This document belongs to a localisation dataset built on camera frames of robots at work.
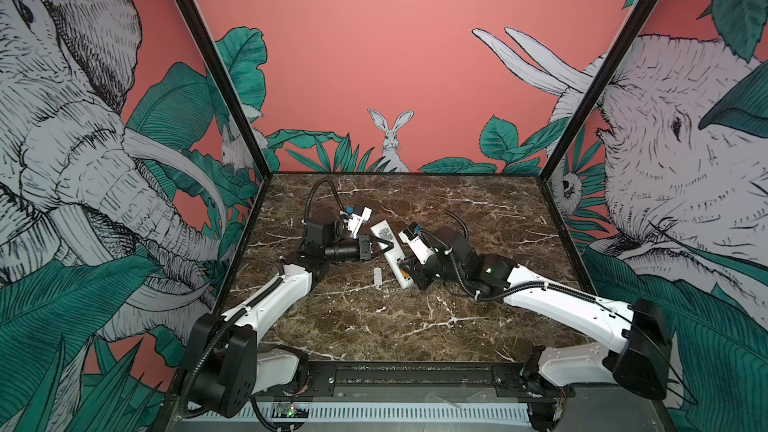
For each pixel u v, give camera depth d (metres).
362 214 0.74
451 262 0.55
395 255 0.76
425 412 0.70
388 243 0.76
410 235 0.65
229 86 0.95
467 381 0.75
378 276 0.93
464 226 1.07
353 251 0.70
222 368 0.40
